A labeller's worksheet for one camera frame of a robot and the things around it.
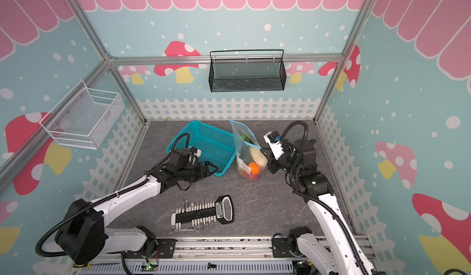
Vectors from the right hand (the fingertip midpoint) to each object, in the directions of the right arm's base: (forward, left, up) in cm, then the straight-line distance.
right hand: (263, 148), depth 70 cm
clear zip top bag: (+12, +7, -10) cm, 17 cm away
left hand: (-2, +22, -17) cm, 28 cm away
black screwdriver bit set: (-16, +27, -29) cm, 42 cm away
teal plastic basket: (+23, +23, -29) cm, 44 cm away
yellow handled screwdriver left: (-35, +68, -28) cm, 81 cm away
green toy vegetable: (+2, +9, -22) cm, 24 cm away
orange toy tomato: (-1, +2, -14) cm, 14 cm away
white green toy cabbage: (+6, +1, -15) cm, 16 cm away
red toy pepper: (-2, +3, -21) cm, 21 cm away
